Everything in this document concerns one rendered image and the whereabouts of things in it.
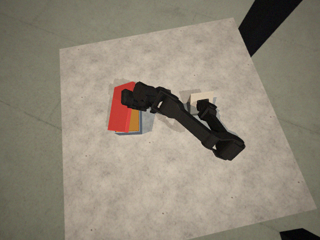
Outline red lid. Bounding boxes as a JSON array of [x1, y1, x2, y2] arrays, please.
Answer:
[[107, 81, 136, 133]]

